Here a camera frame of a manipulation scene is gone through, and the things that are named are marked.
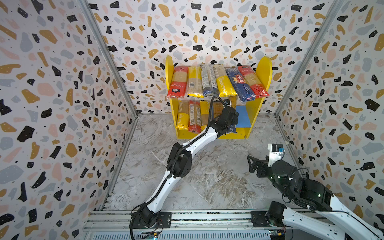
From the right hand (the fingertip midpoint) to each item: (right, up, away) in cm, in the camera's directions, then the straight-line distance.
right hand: (253, 156), depth 66 cm
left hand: (-2, +23, +24) cm, 33 cm away
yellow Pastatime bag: (-35, +21, +32) cm, 52 cm away
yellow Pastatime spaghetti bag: (-21, +28, +51) cm, 62 cm away
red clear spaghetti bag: (-27, +19, +29) cm, 44 cm away
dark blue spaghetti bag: (-5, +12, +23) cm, 26 cm away
